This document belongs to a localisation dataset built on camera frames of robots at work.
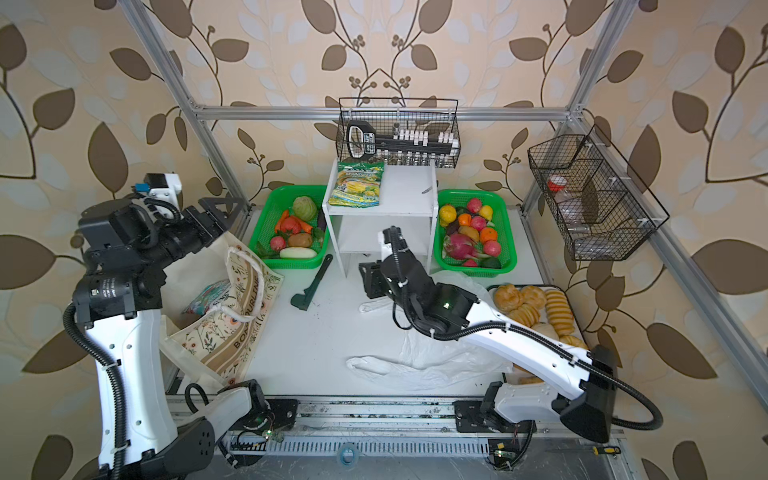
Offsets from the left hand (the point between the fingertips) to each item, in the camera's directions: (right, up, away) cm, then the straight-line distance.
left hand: (233, 205), depth 57 cm
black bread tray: (+78, -28, +34) cm, 90 cm away
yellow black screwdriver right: (+83, -56, +12) cm, 101 cm away
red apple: (+65, -10, +45) cm, 80 cm away
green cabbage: (-2, +5, +52) cm, 52 cm away
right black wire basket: (+83, 0, +16) cm, 85 cm away
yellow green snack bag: (+21, +8, +20) cm, 31 cm away
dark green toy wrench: (+1, -26, +37) cm, 45 cm away
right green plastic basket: (+59, -5, +48) cm, 77 cm away
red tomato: (-7, -1, +51) cm, 52 cm away
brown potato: (-3, -7, +48) cm, 49 cm away
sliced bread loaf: (+82, -29, +33) cm, 93 cm away
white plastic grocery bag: (+41, -40, +24) cm, 62 cm away
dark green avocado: (+63, -15, +43) cm, 78 cm away
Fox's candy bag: (-19, -23, +23) cm, 38 cm away
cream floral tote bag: (-10, -31, +11) cm, 35 cm away
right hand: (+25, -13, +11) cm, 30 cm away
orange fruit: (+64, -5, +48) cm, 80 cm away
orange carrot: (-12, 0, +54) cm, 55 cm away
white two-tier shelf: (+34, +4, +20) cm, 40 cm away
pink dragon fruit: (+53, -9, +42) cm, 68 cm away
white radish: (-2, -12, +45) cm, 47 cm away
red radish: (-10, -8, +48) cm, 50 cm away
